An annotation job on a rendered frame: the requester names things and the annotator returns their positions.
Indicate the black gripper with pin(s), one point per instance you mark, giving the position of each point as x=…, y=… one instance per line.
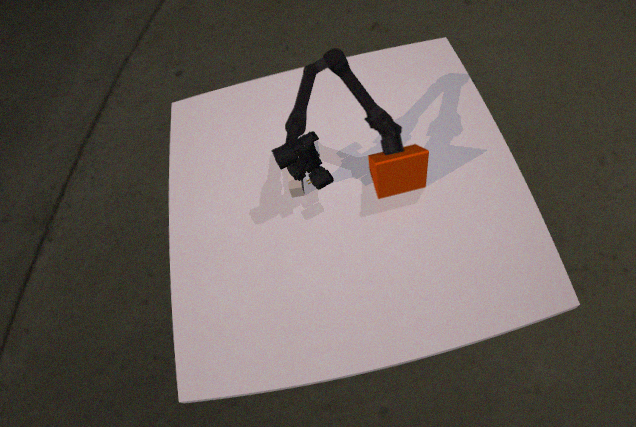
x=320, y=176

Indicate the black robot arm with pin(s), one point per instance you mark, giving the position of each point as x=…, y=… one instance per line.
x=377, y=118

